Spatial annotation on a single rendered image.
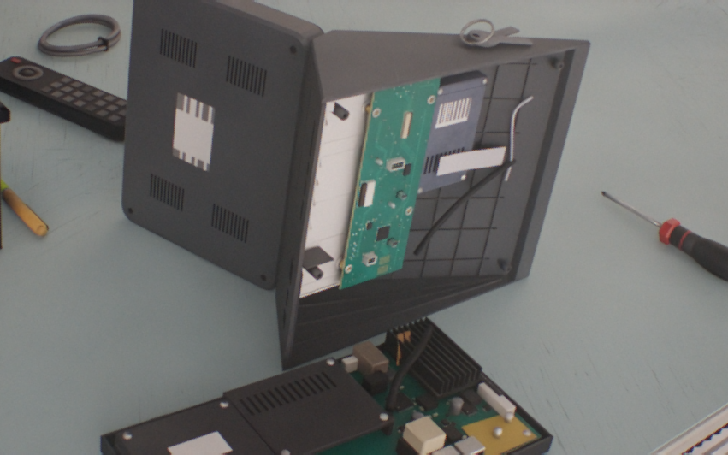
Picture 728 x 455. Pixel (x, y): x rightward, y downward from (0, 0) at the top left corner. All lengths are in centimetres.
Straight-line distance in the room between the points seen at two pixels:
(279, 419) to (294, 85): 22
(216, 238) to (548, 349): 26
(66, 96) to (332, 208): 38
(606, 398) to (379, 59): 29
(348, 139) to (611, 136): 51
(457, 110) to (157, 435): 30
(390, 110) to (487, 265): 22
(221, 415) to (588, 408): 26
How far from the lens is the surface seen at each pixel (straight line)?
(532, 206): 89
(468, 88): 80
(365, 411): 74
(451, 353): 79
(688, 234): 103
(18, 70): 112
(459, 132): 81
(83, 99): 107
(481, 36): 79
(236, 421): 71
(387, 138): 75
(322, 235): 77
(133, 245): 90
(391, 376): 78
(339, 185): 76
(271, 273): 85
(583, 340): 89
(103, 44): 120
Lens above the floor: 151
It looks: 32 degrees down
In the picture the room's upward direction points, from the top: 10 degrees clockwise
